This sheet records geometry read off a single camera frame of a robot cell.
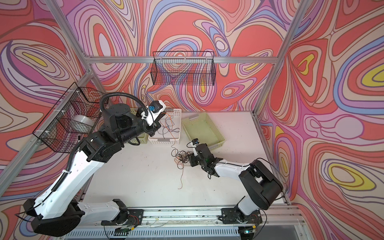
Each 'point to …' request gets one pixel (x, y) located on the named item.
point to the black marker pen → (79, 139)
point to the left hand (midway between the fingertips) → (163, 110)
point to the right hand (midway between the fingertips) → (191, 158)
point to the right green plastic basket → (201, 127)
